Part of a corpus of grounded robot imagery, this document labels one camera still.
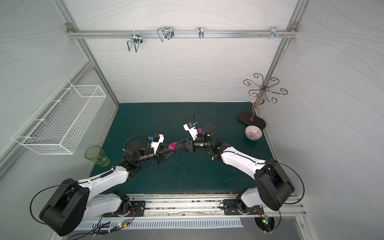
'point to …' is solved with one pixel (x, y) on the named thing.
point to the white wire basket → (58, 126)
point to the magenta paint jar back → (200, 131)
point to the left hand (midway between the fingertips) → (174, 150)
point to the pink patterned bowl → (253, 132)
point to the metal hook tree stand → (248, 119)
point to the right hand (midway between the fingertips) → (176, 144)
